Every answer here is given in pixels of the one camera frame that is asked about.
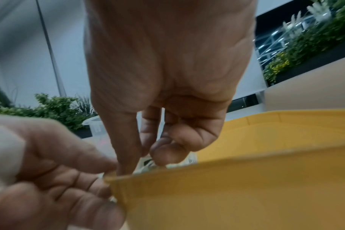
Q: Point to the person's right hand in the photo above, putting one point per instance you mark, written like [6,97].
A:
[166,56]

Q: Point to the green hedge plant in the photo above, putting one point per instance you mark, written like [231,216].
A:
[314,38]
[56,110]

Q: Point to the black planter box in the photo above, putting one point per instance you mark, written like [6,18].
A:
[311,62]
[84,133]

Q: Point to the clear storage box pink latches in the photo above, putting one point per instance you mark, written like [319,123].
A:
[100,134]

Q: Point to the yellow tray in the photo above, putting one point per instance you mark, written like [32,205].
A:
[232,191]

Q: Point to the beige bench seat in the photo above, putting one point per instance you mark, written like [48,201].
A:
[311,89]

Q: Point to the person's left hand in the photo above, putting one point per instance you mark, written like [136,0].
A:
[53,175]

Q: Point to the white roller blind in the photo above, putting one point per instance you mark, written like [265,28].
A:
[73,45]

